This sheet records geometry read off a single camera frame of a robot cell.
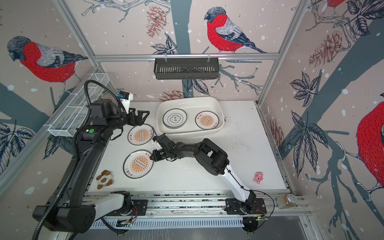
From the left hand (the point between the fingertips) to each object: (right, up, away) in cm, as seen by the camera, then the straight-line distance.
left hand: (139, 109), depth 70 cm
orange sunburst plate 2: (-8, -32, +19) cm, 38 cm away
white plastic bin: (+24, +5, +46) cm, 52 cm away
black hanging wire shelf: (+22, +31, +34) cm, 51 cm away
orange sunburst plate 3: (+35, -6, +40) cm, 54 cm away
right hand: (-1, -31, +21) cm, 38 cm away
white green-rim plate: (+11, -5, +40) cm, 42 cm away
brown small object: (-23, -38, +10) cm, 45 cm away
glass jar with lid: (+69, -43, -2) cm, 81 cm away
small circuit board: (-8, -55, +1) cm, 56 cm away
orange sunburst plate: (-13, -16, +34) cm, 40 cm away
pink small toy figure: (+62, -37, +12) cm, 73 cm away
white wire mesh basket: (-36, -2, +5) cm, 36 cm away
